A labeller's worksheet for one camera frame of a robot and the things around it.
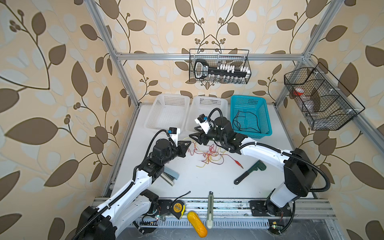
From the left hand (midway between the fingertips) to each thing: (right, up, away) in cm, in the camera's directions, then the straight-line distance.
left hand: (191, 141), depth 76 cm
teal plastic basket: (+44, +14, +39) cm, 60 cm away
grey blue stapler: (-13, -20, +7) cm, 25 cm away
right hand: (+1, +5, +2) cm, 5 cm away
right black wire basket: (+67, +19, -4) cm, 69 cm away
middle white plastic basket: (+9, +23, +40) cm, 47 cm away
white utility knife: (+9, -36, -6) cm, 37 cm away
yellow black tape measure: (-7, -32, -4) cm, 33 cm away
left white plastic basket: (-20, +18, +42) cm, 50 cm away
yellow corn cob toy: (+3, -36, -8) cm, 37 cm away
